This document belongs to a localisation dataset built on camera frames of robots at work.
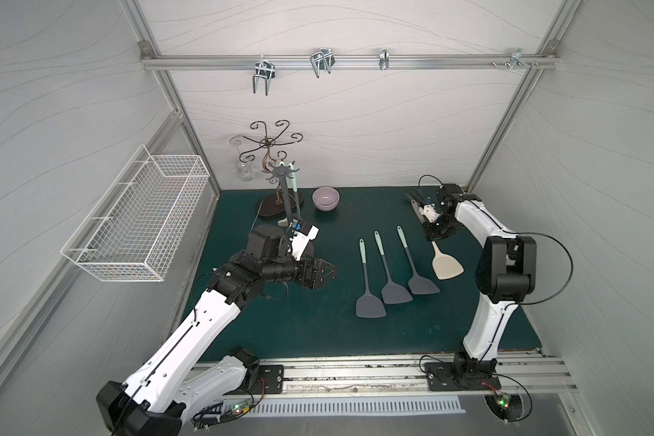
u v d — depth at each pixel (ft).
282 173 2.31
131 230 2.23
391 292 2.91
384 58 2.57
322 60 2.50
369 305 2.84
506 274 1.72
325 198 3.73
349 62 2.52
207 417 2.21
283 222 2.83
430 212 2.98
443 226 2.70
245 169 3.27
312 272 1.95
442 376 2.41
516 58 2.51
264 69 2.57
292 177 2.45
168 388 1.26
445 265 2.99
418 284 2.99
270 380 2.41
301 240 2.01
